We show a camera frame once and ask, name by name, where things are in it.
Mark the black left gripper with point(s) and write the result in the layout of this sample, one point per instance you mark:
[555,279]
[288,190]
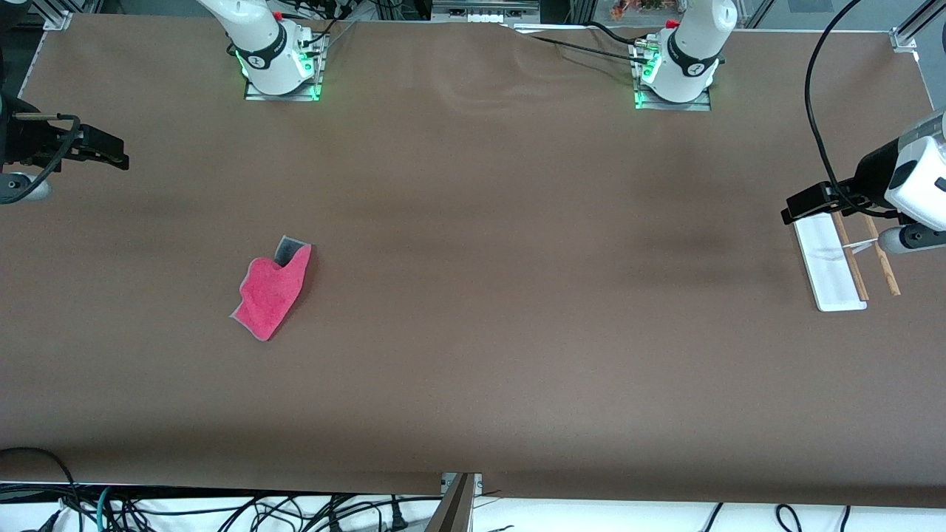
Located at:
[870,172]

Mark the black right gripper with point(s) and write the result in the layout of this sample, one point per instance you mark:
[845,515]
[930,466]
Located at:
[28,139]

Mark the pink fluffy towel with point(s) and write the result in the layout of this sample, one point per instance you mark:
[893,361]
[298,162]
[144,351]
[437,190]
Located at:
[272,294]

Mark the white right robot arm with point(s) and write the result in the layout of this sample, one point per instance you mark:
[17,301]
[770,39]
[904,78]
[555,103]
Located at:
[262,37]

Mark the silver socket strip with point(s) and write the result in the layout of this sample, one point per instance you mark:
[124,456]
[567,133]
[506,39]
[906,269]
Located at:
[484,9]

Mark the aluminium frame corner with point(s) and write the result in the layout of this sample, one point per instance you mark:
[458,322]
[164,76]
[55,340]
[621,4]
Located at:
[58,16]
[903,38]

